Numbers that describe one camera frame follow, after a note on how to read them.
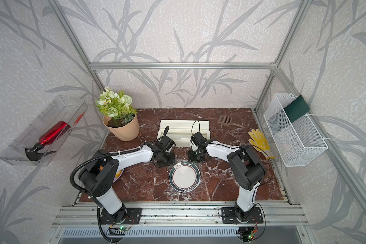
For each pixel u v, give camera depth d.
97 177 0.46
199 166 0.91
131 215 0.73
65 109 0.79
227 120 1.12
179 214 0.75
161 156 0.71
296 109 0.71
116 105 0.85
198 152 0.70
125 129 0.89
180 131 0.97
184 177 0.87
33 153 0.59
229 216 0.72
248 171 0.48
